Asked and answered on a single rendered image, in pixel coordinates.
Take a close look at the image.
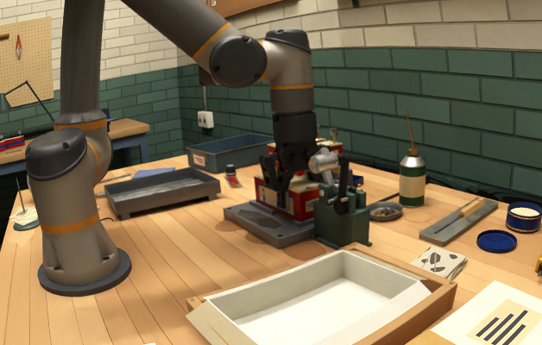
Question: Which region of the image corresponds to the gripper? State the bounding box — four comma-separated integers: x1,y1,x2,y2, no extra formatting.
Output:
258,110,321,210

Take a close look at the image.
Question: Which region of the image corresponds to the red tin drummer toy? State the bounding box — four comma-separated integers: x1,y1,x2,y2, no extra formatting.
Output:
254,170,323,223

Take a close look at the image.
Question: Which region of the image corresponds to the red tin toy with key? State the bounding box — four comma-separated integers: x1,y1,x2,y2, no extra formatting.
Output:
315,127,345,155

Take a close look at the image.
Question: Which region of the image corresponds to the black clamp lever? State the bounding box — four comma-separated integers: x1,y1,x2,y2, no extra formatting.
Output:
333,153,355,216

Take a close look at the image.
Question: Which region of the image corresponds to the green clamp block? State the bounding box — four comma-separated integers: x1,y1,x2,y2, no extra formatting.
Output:
312,183,372,249

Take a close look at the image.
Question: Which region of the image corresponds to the white box liner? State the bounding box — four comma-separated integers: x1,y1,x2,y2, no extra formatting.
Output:
186,249,433,345

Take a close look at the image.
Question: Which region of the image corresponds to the wooden packing box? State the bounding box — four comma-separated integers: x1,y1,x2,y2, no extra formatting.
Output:
185,241,458,345

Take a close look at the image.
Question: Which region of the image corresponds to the silver cylinder knob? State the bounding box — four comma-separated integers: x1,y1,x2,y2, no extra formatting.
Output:
307,147,341,185

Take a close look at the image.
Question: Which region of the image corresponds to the blue-grey plastic bin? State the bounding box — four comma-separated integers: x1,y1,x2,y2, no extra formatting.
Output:
186,132,276,174

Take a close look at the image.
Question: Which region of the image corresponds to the small grey parts dish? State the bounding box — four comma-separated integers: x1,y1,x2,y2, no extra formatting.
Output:
368,200,404,223

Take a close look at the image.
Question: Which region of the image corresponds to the green and white oil can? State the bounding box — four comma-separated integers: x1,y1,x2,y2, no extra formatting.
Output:
399,107,427,209

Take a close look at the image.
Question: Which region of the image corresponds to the dark grey metal tray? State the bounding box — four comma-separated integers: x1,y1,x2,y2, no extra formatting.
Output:
103,166,222,220

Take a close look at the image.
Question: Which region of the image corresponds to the blue paper pad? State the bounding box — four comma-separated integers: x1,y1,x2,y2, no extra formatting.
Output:
130,166,177,180

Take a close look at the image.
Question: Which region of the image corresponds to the grey stone slab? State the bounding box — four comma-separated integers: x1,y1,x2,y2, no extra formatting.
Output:
419,197,500,248

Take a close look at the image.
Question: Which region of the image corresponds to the leaf-print folded cloth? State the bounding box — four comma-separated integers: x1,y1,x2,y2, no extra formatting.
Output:
410,246,469,281

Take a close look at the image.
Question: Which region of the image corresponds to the wooden-top blue side bench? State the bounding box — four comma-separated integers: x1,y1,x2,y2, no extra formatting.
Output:
0,117,151,241

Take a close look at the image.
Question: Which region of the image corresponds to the blue round lid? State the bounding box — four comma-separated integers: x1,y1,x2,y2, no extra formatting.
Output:
476,229,518,254

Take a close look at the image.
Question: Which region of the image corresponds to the paper sheet with dark bars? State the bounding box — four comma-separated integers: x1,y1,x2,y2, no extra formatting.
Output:
430,279,542,345

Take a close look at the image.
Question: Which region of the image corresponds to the blue round tin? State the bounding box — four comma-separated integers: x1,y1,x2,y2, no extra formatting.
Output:
505,201,542,235

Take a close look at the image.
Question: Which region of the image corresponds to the green paper spike with notes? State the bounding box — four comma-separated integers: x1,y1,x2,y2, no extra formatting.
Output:
9,177,41,232

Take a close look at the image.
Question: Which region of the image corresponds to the green desk lamp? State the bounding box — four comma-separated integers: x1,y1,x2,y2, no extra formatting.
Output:
0,79,56,123

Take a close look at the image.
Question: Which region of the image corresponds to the grey nest base plate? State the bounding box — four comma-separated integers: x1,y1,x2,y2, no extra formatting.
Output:
223,198,318,249

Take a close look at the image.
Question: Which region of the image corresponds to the wooden wall shelf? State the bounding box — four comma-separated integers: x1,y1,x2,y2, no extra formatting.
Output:
205,0,296,19

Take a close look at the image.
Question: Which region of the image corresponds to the wooden-handled file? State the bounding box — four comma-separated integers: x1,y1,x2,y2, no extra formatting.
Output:
433,198,487,235

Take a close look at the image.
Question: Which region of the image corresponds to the dark round base plate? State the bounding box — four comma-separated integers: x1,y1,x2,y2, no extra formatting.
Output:
36,248,133,297

